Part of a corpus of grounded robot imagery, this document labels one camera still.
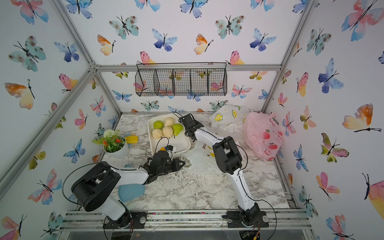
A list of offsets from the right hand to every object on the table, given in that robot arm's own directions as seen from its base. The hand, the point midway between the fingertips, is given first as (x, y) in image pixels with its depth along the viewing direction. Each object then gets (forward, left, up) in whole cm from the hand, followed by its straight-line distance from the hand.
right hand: (199, 122), depth 101 cm
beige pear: (-8, +28, -5) cm, 29 cm away
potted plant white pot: (-24, +46, +5) cm, 52 cm away
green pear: (-2, +15, -5) cm, 16 cm away
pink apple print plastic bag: (-8, -41, -1) cm, 42 cm away
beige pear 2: (-6, +21, -4) cm, 22 cm away
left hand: (-27, +5, -4) cm, 28 cm away
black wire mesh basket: (+18, +11, +19) cm, 28 cm away
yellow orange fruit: (-17, +23, -8) cm, 30 cm away
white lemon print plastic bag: (+7, -21, -6) cm, 23 cm away
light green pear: (+1, +29, -5) cm, 29 cm away
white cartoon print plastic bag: (-28, -4, +1) cm, 28 cm away
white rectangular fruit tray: (-9, +14, -14) cm, 22 cm away
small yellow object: (-9, +46, -10) cm, 48 cm away
